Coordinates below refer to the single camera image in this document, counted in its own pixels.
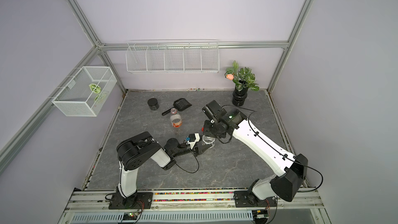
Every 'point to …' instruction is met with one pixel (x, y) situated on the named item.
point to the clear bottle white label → (208, 140)
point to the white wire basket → (85, 94)
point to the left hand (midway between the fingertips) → (211, 141)
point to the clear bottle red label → (175, 118)
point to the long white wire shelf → (172, 56)
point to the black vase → (239, 97)
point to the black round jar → (153, 103)
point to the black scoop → (179, 104)
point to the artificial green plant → (242, 77)
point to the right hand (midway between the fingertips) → (206, 132)
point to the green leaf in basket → (93, 86)
